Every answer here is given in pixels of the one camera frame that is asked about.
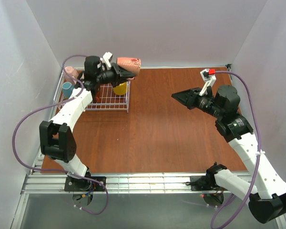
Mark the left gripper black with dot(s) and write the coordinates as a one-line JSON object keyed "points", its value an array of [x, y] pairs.
{"points": [[116, 74]]}

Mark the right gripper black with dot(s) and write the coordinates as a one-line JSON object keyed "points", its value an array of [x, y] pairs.
{"points": [[193, 98]]}

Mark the yellow enamel mug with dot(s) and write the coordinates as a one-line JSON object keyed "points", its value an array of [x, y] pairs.
{"points": [[121, 89]]}

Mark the white mug pink handle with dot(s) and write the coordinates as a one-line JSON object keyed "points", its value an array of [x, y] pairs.
{"points": [[130, 64]]}

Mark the pink faceted mug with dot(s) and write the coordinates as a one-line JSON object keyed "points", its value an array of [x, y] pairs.
{"points": [[70, 74]]}

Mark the white mug blue handle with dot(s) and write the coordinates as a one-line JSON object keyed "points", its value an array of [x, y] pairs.
{"points": [[67, 89]]}

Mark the dark brown glazed mug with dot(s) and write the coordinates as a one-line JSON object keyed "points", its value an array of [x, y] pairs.
{"points": [[96, 98]]}

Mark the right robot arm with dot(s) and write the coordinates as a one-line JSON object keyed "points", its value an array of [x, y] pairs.
{"points": [[267, 199]]}

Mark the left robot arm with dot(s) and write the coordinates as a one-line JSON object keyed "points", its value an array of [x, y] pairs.
{"points": [[56, 135]]}

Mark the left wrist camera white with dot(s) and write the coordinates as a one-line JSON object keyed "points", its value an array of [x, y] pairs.
{"points": [[106, 61]]}

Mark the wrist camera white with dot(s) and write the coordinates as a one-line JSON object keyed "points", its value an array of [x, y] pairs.
{"points": [[209, 78], [106, 61]]}

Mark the white wire dish rack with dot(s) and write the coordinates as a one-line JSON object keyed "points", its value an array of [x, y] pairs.
{"points": [[111, 101]]}

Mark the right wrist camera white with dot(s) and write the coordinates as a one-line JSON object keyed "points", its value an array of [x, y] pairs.
{"points": [[209, 78]]}

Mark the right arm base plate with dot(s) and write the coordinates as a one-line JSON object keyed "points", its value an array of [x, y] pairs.
{"points": [[201, 183]]}

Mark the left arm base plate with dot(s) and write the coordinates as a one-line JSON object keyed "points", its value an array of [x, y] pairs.
{"points": [[81, 185]]}

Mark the aluminium frame rail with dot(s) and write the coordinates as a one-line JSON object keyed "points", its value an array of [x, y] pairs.
{"points": [[139, 183]]}

